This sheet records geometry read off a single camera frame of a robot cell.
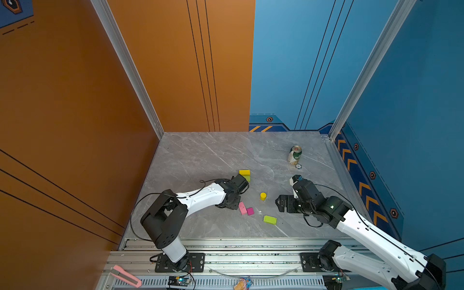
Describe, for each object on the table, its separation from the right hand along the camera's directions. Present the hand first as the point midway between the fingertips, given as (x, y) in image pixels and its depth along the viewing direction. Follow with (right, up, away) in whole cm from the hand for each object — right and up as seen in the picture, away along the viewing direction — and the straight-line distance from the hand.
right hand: (282, 202), depth 77 cm
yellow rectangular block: (-15, +10, +23) cm, 29 cm away
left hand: (-22, -3, +12) cm, 25 cm away
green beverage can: (+12, +20, +22) cm, 33 cm away
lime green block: (-14, +8, +19) cm, 25 cm away
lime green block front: (-4, -10, +6) cm, 12 cm away
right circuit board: (+21, -27, -7) cm, 35 cm away
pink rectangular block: (-17, -5, +10) cm, 20 cm away
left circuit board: (-42, -29, -6) cm, 51 cm away
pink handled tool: (-66, -26, -6) cm, 71 cm away
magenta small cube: (-13, -7, +10) cm, 18 cm away
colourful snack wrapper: (-17, -27, -11) cm, 34 cm away
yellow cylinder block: (-7, 0, +13) cm, 14 cm away
